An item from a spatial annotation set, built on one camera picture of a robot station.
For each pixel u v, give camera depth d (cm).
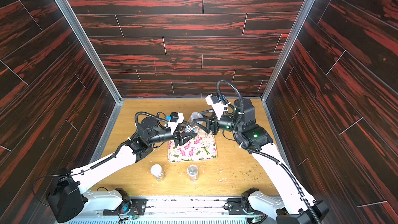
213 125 53
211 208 75
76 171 44
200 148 93
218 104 53
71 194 39
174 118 57
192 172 79
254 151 44
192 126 65
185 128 66
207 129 55
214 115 55
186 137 62
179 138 60
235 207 73
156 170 75
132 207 73
